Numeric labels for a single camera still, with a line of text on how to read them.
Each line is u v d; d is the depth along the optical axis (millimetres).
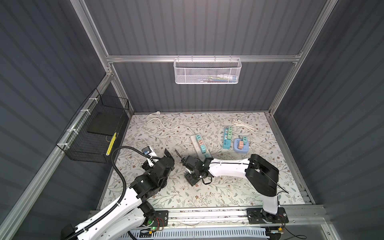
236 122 1116
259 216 709
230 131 1016
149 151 622
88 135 722
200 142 948
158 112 1222
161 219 723
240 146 937
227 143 991
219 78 919
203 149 919
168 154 721
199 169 689
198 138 965
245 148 963
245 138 963
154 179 550
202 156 937
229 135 987
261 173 525
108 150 662
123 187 501
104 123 755
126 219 568
